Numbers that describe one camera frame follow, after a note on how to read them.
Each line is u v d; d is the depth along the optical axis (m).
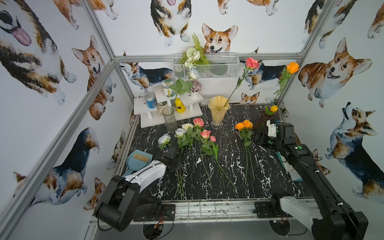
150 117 1.11
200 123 1.07
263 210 0.73
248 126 1.03
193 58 0.79
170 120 0.96
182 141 0.99
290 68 0.84
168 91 0.92
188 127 1.04
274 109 0.78
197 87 0.99
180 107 1.10
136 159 0.92
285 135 0.59
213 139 0.98
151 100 0.95
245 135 1.00
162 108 1.11
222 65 0.93
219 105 1.01
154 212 0.65
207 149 0.97
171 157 0.70
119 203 0.42
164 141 0.97
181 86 0.87
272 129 0.71
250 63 0.80
